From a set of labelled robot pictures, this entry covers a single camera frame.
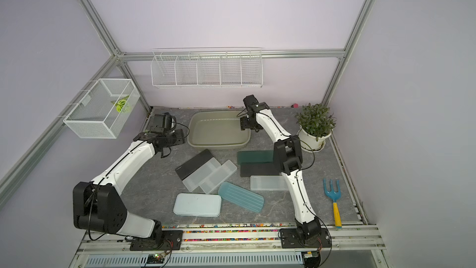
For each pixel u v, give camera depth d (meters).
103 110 0.83
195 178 0.89
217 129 1.02
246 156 1.00
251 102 0.85
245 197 0.83
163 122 0.67
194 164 0.95
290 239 0.74
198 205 0.82
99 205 0.42
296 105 1.24
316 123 0.87
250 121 0.84
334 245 0.73
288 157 0.63
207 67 0.99
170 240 0.73
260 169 1.01
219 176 0.90
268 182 0.89
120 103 0.81
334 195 0.85
